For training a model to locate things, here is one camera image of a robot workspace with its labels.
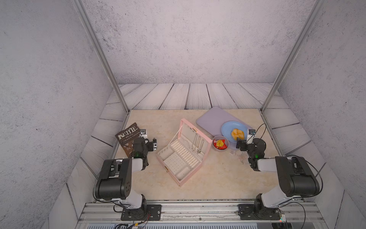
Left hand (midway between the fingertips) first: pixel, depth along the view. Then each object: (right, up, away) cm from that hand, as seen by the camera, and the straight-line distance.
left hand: (148, 138), depth 95 cm
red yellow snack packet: (+47, -4, +1) cm, 47 cm away
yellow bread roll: (+60, +3, +7) cm, 61 cm away
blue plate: (+57, +7, +16) cm, 60 cm away
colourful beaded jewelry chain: (+60, -13, -2) cm, 62 cm away
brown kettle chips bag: (-18, -1, +7) cm, 19 cm away
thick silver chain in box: (+32, -6, -11) cm, 35 cm away
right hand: (+64, +1, -1) cm, 64 cm away
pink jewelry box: (+21, -12, -10) cm, 26 cm away
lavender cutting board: (+46, +11, +21) cm, 52 cm away
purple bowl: (+48, 0, +2) cm, 48 cm away
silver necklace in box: (+30, 0, -11) cm, 32 cm away
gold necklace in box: (+32, -1, -13) cm, 34 cm away
